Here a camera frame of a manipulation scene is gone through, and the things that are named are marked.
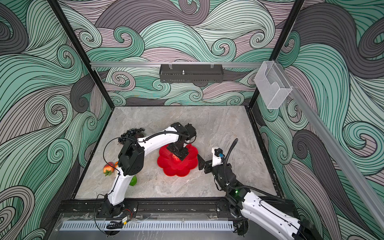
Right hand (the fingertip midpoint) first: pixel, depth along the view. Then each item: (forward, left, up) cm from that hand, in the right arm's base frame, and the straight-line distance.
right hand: (206, 153), depth 78 cm
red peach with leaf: (-5, +55, -10) cm, 56 cm away
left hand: (+4, +16, -9) cm, 19 cm away
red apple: (+1, +17, -8) cm, 19 cm away
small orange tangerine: (-2, +53, -12) cm, 54 cm away
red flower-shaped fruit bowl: (-2, +19, -14) cm, 24 cm away
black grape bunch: (+19, +49, -9) cm, 54 cm away
